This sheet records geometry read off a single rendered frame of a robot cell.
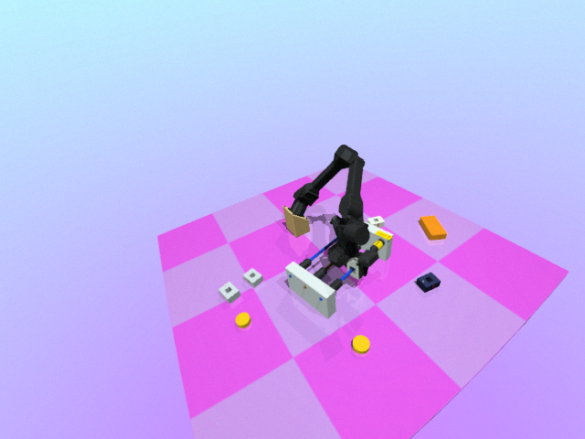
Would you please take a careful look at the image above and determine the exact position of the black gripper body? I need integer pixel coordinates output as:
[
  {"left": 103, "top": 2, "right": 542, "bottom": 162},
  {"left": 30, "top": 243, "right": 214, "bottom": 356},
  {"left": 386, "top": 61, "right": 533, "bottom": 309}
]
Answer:
[{"left": 328, "top": 240, "right": 379, "bottom": 267}]

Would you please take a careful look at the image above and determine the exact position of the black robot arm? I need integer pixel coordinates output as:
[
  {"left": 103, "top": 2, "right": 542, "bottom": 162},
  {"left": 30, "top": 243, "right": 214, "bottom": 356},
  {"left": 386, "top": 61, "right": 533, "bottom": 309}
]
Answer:
[{"left": 288, "top": 145, "right": 369, "bottom": 268}]

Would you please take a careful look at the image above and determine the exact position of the yellow short cylinder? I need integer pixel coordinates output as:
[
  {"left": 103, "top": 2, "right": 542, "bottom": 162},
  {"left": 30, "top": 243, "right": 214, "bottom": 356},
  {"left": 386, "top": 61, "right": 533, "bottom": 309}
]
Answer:
[
  {"left": 353, "top": 335, "right": 370, "bottom": 355},
  {"left": 235, "top": 312, "right": 251, "bottom": 328}
]

